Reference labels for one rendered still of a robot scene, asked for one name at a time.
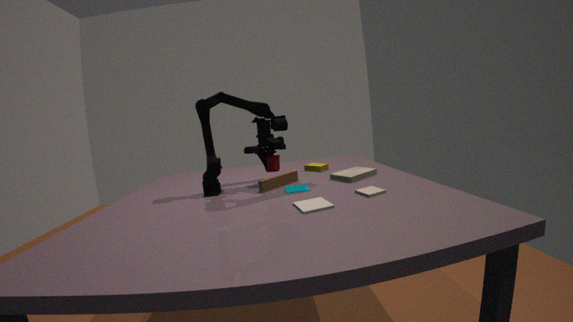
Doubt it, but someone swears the dark red translucent cup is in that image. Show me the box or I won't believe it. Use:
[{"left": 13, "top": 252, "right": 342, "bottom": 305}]
[{"left": 265, "top": 155, "right": 280, "bottom": 172}]

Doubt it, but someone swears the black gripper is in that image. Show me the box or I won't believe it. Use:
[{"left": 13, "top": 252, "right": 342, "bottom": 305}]
[{"left": 244, "top": 131, "right": 286, "bottom": 168}]

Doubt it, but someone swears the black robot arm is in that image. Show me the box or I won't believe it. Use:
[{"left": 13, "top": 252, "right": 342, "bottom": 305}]
[{"left": 196, "top": 91, "right": 288, "bottom": 197}]

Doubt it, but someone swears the tan wooden flat bar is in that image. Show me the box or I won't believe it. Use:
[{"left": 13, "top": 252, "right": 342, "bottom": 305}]
[{"left": 258, "top": 170, "right": 298, "bottom": 193}]

